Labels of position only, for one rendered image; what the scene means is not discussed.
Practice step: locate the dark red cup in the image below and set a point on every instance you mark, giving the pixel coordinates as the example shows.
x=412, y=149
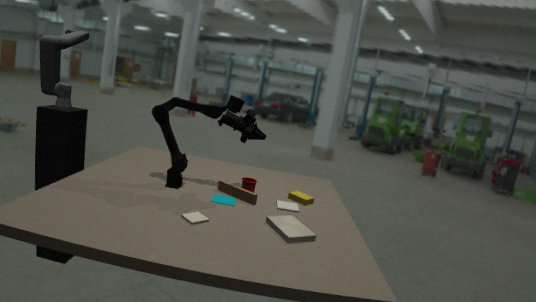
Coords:
x=248, y=184

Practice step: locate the yellow rectangular block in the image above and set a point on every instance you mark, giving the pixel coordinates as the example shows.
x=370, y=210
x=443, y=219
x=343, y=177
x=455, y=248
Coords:
x=301, y=198

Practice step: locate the white square pad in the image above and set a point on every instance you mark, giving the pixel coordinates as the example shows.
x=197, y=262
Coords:
x=287, y=206

